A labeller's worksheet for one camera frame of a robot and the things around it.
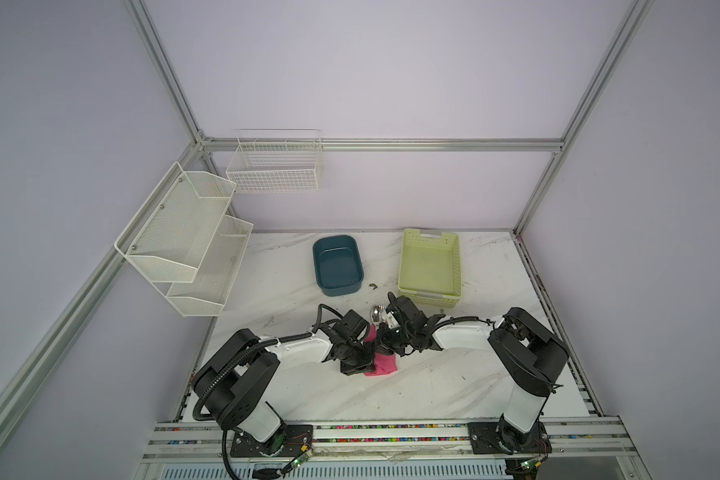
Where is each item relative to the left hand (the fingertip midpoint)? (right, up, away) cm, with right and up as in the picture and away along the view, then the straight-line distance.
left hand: (375, 369), depth 84 cm
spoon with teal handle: (+1, +14, +11) cm, 18 cm away
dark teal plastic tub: (-13, +29, +24) cm, 40 cm away
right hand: (-3, +5, +2) cm, 6 cm away
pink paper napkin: (+2, +2, 0) cm, 3 cm away
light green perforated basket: (+21, +27, +26) cm, 43 cm away
